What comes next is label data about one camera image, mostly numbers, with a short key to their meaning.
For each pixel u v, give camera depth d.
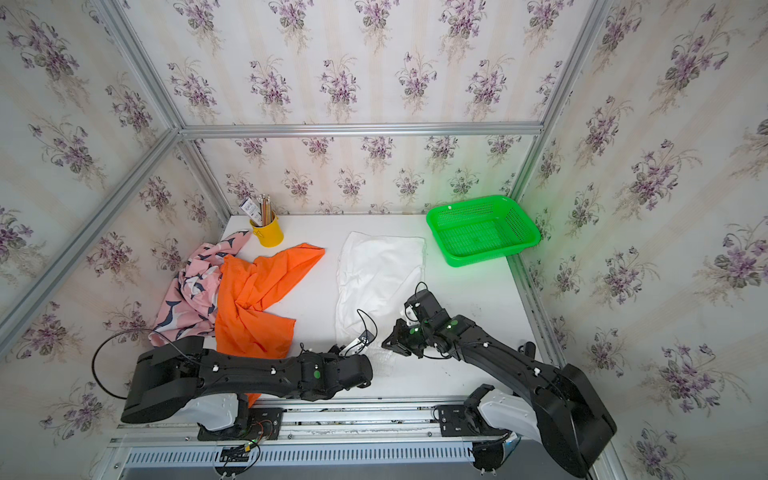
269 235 1.05
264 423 0.73
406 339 0.70
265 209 1.04
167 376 0.45
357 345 0.69
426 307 0.64
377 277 1.01
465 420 0.66
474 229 1.15
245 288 0.91
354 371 0.60
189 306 0.89
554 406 0.40
